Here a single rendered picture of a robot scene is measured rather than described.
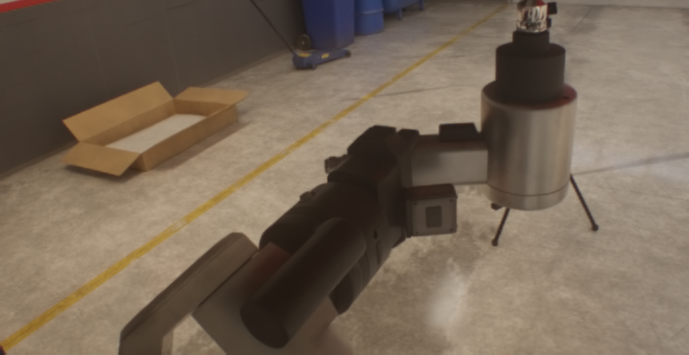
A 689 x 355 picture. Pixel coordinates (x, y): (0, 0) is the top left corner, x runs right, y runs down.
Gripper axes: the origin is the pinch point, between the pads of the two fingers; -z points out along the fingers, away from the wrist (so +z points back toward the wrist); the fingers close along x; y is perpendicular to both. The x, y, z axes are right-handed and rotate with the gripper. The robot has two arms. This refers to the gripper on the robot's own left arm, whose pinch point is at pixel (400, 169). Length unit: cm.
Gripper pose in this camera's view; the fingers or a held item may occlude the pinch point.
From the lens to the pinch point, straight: 52.1
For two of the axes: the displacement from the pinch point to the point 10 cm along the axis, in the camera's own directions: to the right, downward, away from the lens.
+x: 1.1, 8.9, 4.5
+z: -5.0, 4.4, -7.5
